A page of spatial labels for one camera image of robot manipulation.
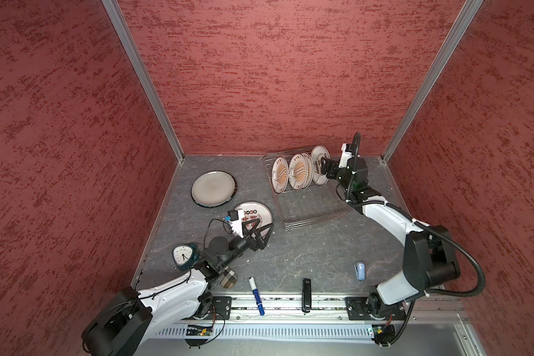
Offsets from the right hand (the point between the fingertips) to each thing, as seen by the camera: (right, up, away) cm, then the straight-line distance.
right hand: (327, 162), depth 88 cm
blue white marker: (-28, -48, -12) cm, 57 cm away
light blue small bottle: (+10, -41, -7) cm, 43 cm away
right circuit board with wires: (+14, -57, -18) cm, 62 cm away
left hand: (-24, -24, -12) cm, 36 cm away
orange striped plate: (-9, -3, +12) cm, 16 cm away
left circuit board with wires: (-48, -58, -16) cm, 76 cm away
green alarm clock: (-55, -36, -7) cm, 67 cm away
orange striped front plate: (-19, -5, +14) cm, 24 cm away
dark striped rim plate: (-52, -12, +16) cm, 55 cm away
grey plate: (-31, -22, +10) cm, 39 cm away
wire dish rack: (-5, -19, +13) cm, 24 cm away
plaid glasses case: (-38, -43, -11) cm, 58 cm away
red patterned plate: (0, +5, +18) cm, 19 cm away
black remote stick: (-10, -48, -11) cm, 51 cm away
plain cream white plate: (-51, -12, +16) cm, 55 cm away
